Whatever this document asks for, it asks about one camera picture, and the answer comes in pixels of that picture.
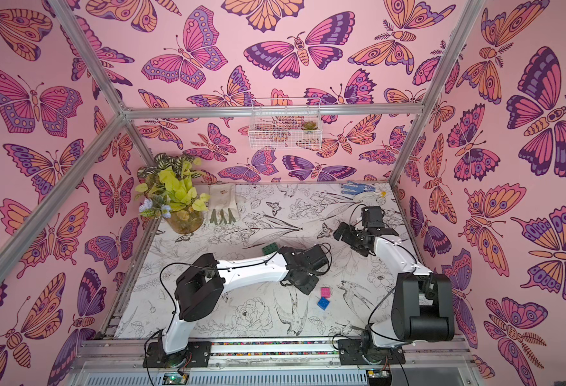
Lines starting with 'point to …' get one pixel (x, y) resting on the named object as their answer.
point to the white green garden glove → (222, 203)
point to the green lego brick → (269, 248)
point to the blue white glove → (353, 188)
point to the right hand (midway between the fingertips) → (346, 236)
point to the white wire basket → (276, 124)
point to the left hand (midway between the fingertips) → (311, 284)
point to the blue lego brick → (323, 303)
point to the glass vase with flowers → (168, 189)
